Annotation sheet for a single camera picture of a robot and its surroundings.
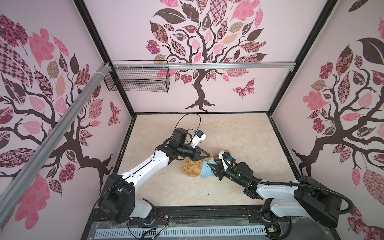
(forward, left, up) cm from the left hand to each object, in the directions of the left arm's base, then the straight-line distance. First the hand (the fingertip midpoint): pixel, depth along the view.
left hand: (208, 157), depth 74 cm
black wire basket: (+73, +54, -3) cm, 91 cm away
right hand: (0, -2, -5) cm, 6 cm away
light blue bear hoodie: (-5, +1, -4) cm, 7 cm away
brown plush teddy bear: (-6, +8, +1) cm, 10 cm away
